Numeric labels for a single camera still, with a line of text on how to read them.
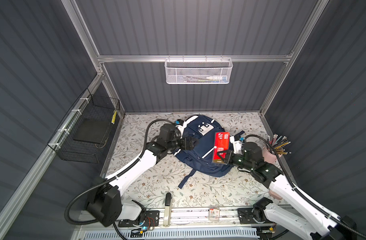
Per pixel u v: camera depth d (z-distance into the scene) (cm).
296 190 47
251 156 57
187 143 69
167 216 72
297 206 46
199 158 84
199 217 75
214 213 73
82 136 70
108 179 43
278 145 87
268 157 82
